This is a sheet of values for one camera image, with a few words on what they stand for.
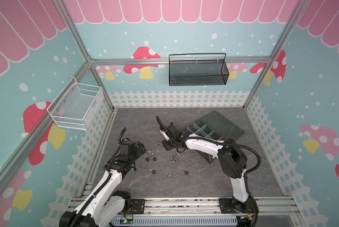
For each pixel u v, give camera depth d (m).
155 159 0.92
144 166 0.88
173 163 0.89
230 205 0.73
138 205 0.74
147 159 0.92
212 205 0.77
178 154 0.92
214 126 1.12
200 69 0.97
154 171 0.87
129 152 0.65
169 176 0.84
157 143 0.99
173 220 0.71
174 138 0.71
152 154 0.92
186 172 0.86
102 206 0.43
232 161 0.50
